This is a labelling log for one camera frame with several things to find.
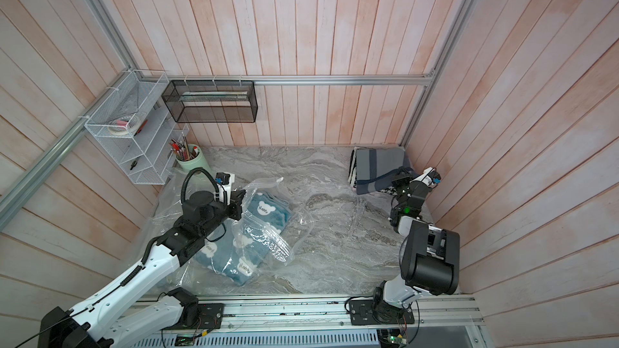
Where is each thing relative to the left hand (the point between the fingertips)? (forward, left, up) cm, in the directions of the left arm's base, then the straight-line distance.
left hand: (244, 194), depth 78 cm
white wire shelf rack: (+11, +32, +8) cm, 35 cm away
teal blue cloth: (-15, +3, -12) cm, 19 cm away
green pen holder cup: (+22, +27, -7) cm, 36 cm away
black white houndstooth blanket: (+18, -40, -15) cm, 46 cm away
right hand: (+15, -55, -1) cm, 57 cm away
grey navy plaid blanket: (+19, -49, -9) cm, 54 cm away
